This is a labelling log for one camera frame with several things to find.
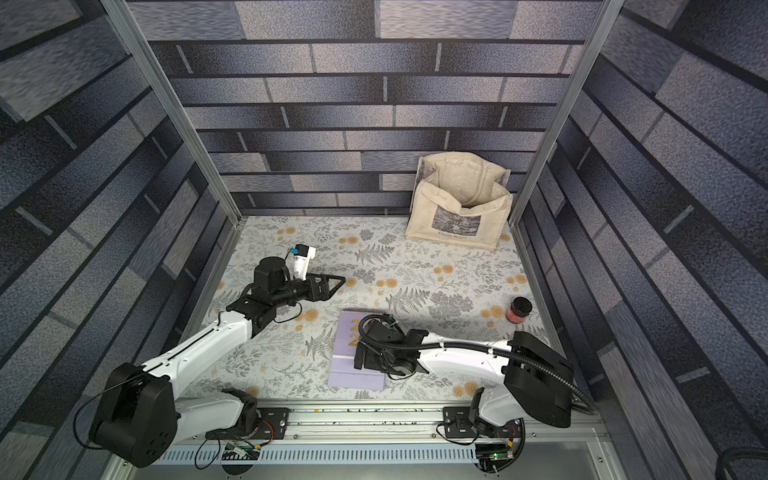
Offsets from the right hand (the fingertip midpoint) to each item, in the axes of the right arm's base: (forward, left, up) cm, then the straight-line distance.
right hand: (364, 362), depth 80 cm
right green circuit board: (-19, -33, -4) cm, 38 cm away
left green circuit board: (-21, +27, -4) cm, 34 cm away
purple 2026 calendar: (-3, +5, +1) cm, 6 cm away
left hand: (+17, +8, +16) cm, 24 cm away
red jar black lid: (+15, -45, +3) cm, 47 cm away
